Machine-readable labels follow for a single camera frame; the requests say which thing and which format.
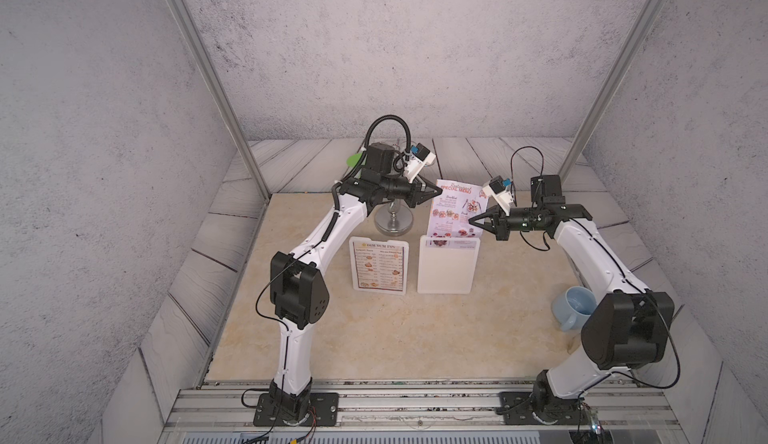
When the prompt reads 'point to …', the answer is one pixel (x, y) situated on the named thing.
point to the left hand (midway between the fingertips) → (444, 192)
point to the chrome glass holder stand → (394, 219)
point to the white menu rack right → (447, 264)
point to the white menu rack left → (390, 242)
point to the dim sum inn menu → (379, 266)
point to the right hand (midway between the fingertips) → (475, 219)
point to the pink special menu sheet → (452, 209)
